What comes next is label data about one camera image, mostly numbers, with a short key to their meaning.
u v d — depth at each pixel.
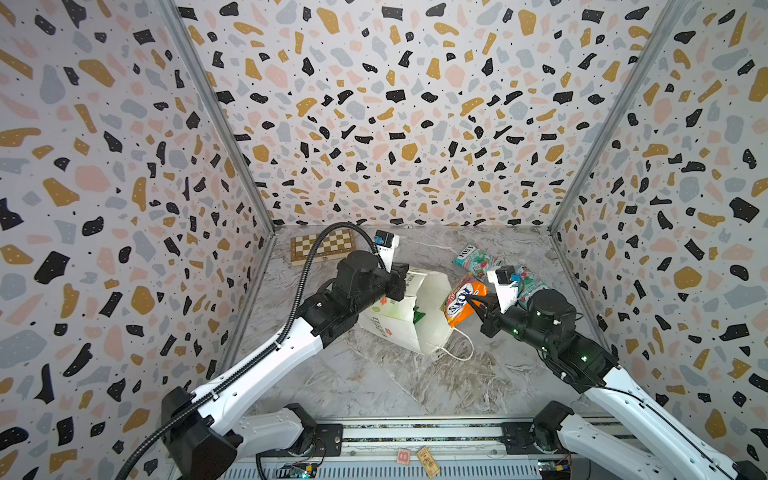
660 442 0.42
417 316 0.90
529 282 1.00
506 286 0.57
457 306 0.69
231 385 0.41
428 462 0.70
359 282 0.51
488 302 0.62
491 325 0.60
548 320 0.50
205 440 0.36
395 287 0.62
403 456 0.71
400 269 0.62
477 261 1.08
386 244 0.60
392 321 0.76
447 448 0.73
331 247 1.13
